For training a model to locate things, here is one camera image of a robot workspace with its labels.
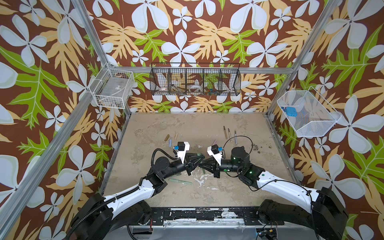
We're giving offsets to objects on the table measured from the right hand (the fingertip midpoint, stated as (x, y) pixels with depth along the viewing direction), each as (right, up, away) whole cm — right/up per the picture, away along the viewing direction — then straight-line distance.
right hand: (199, 165), depth 69 cm
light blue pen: (+28, +10, +35) cm, 46 cm away
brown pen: (+21, +14, +39) cm, 46 cm away
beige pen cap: (-15, +12, +37) cm, 42 cm away
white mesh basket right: (+61, +25, +11) cm, 67 cm away
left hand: (+1, +5, -2) cm, 6 cm away
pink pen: (+13, +8, +34) cm, 37 cm away
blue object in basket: (+55, +27, +16) cm, 63 cm away
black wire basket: (-1, +50, +28) cm, 58 cm away
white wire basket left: (-51, +41, +17) cm, 68 cm away
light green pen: (-8, -14, +16) cm, 23 cm away
